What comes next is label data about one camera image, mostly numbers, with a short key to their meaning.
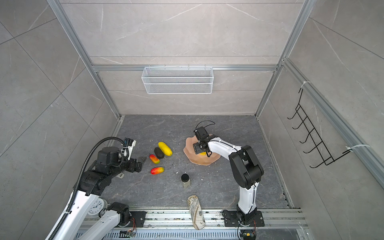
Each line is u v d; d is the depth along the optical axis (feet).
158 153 3.19
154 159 3.03
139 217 2.41
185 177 2.56
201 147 2.30
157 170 2.89
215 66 2.98
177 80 3.29
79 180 1.48
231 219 2.39
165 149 3.13
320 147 2.12
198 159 3.04
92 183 1.50
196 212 2.39
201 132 2.52
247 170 1.63
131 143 2.06
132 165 2.08
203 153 2.83
